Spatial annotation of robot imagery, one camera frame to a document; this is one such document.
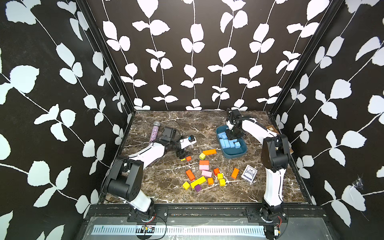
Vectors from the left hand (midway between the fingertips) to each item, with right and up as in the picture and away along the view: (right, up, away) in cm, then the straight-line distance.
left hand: (190, 144), depth 90 cm
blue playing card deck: (+35, -17, -3) cm, 39 cm away
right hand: (+26, +6, +9) cm, 28 cm away
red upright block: (-1, -9, +3) cm, 10 cm away
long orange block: (+13, -6, +8) cm, 16 cm away
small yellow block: (-2, -22, -8) cm, 23 cm away
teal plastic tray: (+27, -6, +6) cm, 28 cm away
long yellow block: (+5, -21, -5) cm, 22 cm away
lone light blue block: (+22, +5, +11) cm, 26 cm away
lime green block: (+7, -8, +3) cm, 11 cm away
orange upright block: (0, -17, -4) cm, 18 cm away
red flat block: (+9, -12, +3) cm, 15 cm away
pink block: (+10, -17, -1) cm, 20 cm away
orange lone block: (+27, -17, -1) cm, 32 cm away
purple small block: (+5, -23, -8) cm, 25 cm away
